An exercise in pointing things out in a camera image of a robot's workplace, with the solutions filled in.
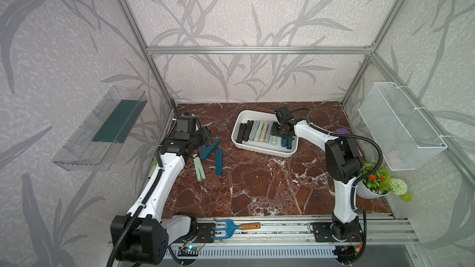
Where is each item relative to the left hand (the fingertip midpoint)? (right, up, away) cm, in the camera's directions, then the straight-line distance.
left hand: (207, 132), depth 81 cm
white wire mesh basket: (+73, 0, -17) cm, 75 cm away
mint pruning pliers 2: (-6, -18, +9) cm, 21 cm away
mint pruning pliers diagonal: (+24, -1, +22) cm, 32 cm away
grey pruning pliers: (+29, -2, +20) cm, 36 cm away
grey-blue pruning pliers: (+21, +1, +24) cm, 33 cm away
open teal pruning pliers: (-5, -11, +17) cm, 21 cm away
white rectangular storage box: (+25, -9, +13) cm, 29 cm away
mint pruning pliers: (+32, -5, +19) cm, 38 cm away
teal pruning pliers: (+41, -8, +18) cm, 45 cm away
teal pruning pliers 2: (+3, -16, +12) cm, 20 cm away
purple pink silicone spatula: (+74, -1, +27) cm, 79 cm away
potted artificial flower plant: (+70, -20, -9) cm, 73 cm away
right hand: (+32, 0, +20) cm, 38 cm away
